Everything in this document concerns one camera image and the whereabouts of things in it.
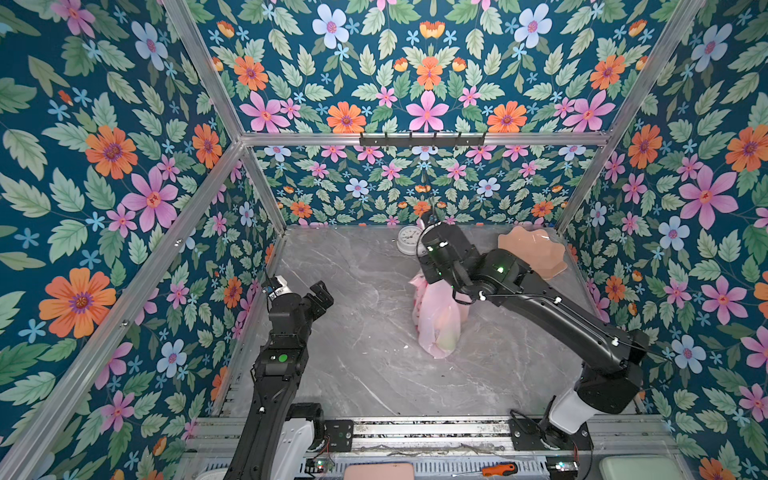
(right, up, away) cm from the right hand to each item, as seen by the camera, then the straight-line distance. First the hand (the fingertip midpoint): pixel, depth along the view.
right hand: (431, 249), depth 70 cm
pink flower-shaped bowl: (+43, +1, +41) cm, 59 cm away
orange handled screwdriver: (+17, -51, -2) cm, 54 cm away
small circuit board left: (-28, -52, +1) cm, 59 cm away
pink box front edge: (-12, -53, +1) cm, 55 cm away
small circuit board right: (+32, -52, +1) cm, 61 cm away
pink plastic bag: (+2, -17, +7) cm, 19 cm away
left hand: (-29, -9, +6) cm, 31 cm away
